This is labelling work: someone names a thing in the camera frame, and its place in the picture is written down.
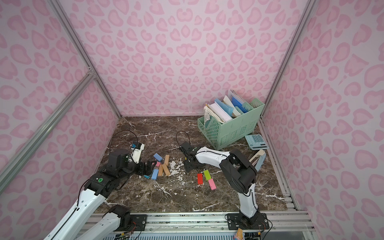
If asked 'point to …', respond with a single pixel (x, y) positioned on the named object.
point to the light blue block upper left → (158, 157)
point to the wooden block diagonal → (166, 169)
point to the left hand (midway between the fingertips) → (149, 158)
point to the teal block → (146, 176)
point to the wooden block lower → (160, 170)
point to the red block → (200, 178)
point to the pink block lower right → (212, 184)
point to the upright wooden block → (167, 158)
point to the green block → (207, 174)
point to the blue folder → (236, 103)
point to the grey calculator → (256, 142)
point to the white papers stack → (213, 110)
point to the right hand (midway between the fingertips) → (192, 165)
